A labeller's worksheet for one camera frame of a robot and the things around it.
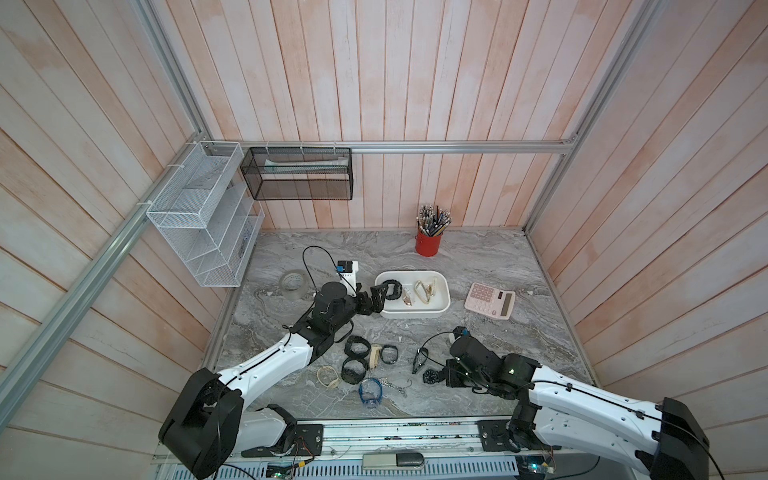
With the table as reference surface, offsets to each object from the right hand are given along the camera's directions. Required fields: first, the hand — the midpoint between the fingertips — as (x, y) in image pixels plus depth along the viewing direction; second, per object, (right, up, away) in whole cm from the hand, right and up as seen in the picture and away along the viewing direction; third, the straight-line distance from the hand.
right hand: (441, 370), depth 81 cm
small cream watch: (0, +20, +17) cm, 26 cm away
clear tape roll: (-48, +22, +25) cm, 59 cm away
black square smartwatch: (-14, +4, +7) cm, 17 cm away
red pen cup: (+1, +36, +32) cm, 48 cm away
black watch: (-11, +20, +17) cm, 29 cm away
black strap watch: (-5, +1, +7) cm, 8 cm away
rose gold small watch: (-8, +18, +17) cm, 26 cm away
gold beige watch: (-3, +19, +21) cm, 28 cm away
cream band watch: (-32, -3, +3) cm, 32 cm away
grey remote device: (-14, -17, -11) cm, 25 cm away
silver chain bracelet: (-12, -6, +1) cm, 13 cm away
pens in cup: (+2, +44, +22) cm, 50 cm away
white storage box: (+3, +15, +18) cm, 24 cm away
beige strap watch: (-19, +3, +3) cm, 19 cm away
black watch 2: (-24, +3, +3) cm, 24 cm away
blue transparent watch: (-20, -6, +1) cm, 21 cm away
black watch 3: (-24, -1, +5) cm, 25 cm away
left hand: (-18, +22, +1) cm, 29 cm away
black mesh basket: (-45, +61, +22) cm, 79 cm away
